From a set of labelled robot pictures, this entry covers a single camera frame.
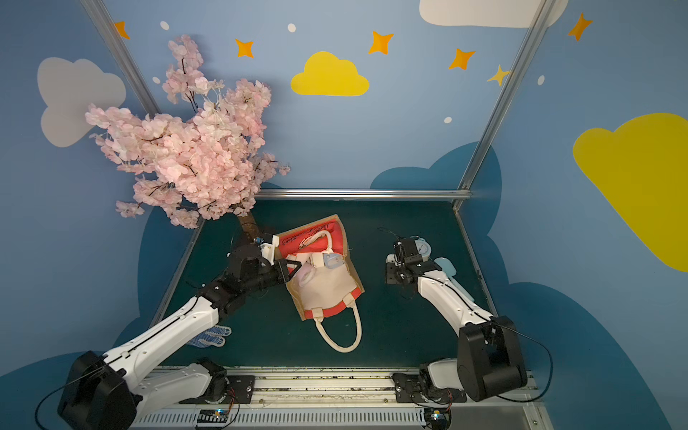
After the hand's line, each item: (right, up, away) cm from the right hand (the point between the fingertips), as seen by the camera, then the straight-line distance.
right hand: (399, 269), depth 90 cm
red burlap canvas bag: (-25, -5, +6) cm, 27 cm away
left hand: (-32, +4, -11) cm, 34 cm away
